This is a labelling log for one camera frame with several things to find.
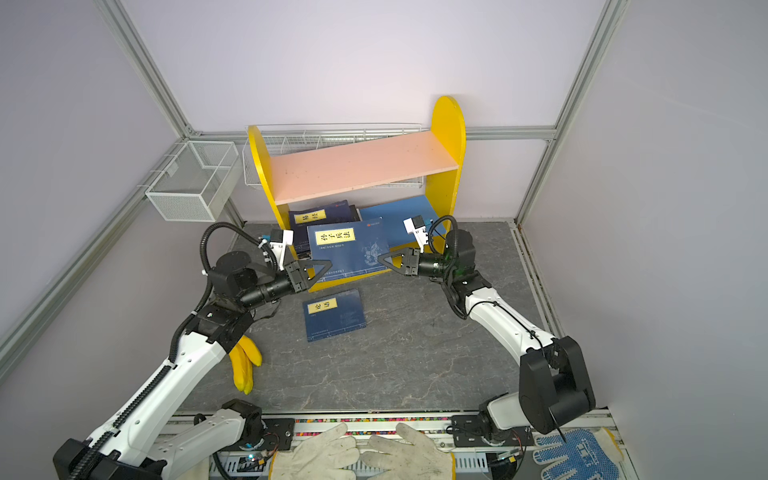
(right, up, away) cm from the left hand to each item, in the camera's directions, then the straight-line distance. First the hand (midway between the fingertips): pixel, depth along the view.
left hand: (330, 270), depth 66 cm
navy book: (+4, +5, +3) cm, 8 cm away
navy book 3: (-5, -16, +28) cm, 32 cm away
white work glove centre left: (-2, -45, +5) cm, 45 cm away
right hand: (+11, +1, +4) cm, 11 cm away
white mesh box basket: (-52, +26, +33) cm, 67 cm away
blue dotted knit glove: (+62, -44, +5) cm, 76 cm away
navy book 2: (-14, +13, +22) cm, 30 cm away
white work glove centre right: (+20, -46, +4) cm, 50 cm away
